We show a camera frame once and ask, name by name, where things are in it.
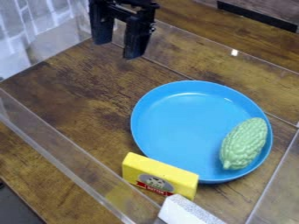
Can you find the blue round plate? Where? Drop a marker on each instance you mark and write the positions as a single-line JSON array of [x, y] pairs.
[[181, 121]]

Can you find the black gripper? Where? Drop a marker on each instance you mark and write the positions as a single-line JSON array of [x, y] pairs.
[[139, 27]]

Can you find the green bumpy gourd toy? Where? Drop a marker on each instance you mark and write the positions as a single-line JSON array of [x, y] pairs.
[[244, 144]]

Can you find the yellow butter box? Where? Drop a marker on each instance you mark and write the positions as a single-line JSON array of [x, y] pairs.
[[158, 177]]

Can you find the clear acrylic enclosure wall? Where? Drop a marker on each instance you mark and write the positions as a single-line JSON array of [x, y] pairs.
[[65, 114]]

